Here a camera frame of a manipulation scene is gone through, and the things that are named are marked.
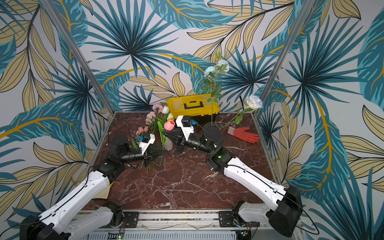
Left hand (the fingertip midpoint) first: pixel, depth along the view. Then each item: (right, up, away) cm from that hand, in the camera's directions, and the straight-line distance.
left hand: (164, 153), depth 68 cm
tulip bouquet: (-10, +18, +38) cm, 43 cm away
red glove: (+48, +8, +39) cm, 62 cm away
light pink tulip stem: (-23, +9, +35) cm, 43 cm away
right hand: (+2, +10, -11) cm, 15 cm away
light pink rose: (-16, +17, +35) cm, 42 cm away
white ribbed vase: (-2, +1, +24) cm, 24 cm away
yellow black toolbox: (+16, +27, +35) cm, 46 cm away
